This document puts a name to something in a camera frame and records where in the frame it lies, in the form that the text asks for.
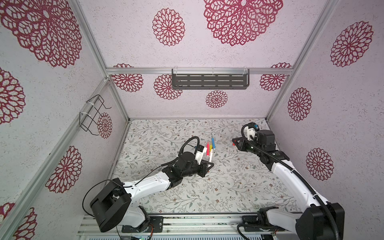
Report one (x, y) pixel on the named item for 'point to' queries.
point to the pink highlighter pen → (207, 149)
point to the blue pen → (213, 143)
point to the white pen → (211, 155)
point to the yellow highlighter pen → (210, 147)
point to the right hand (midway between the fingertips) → (234, 137)
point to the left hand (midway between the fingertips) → (212, 166)
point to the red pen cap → (233, 144)
